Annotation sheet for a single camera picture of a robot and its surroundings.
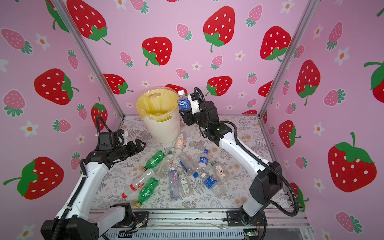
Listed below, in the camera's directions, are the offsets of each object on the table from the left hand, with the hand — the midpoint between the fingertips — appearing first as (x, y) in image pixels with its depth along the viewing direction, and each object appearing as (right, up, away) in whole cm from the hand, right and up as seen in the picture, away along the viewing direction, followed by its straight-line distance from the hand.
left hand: (139, 146), depth 79 cm
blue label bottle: (+35, -10, +11) cm, 38 cm away
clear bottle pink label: (+18, -22, +4) cm, 28 cm away
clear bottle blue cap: (+25, -13, +14) cm, 32 cm away
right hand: (+24, +19, -6) cm, 31 cm away
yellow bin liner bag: (+4, +27, +24) cm, 37 cm away
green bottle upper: (+5, -10, +11) cm, 16 cm away
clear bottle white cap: (+10, -16, +13) cm, 23 cm away
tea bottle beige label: (+45, -16, +5) cm, 48 cm away
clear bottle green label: (+25, -21, +2) cm, 32 cm away
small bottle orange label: (+20, +1, +19) cm, 28 cm away
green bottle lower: (+4, -24, -1) cm, 24 cm away
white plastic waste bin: (+10, +7, +15) cm, 19 cm away
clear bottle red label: (-3, -22, +3) cm, 23 cm away
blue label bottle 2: (+39, -21, +1) cm, 44 cm away
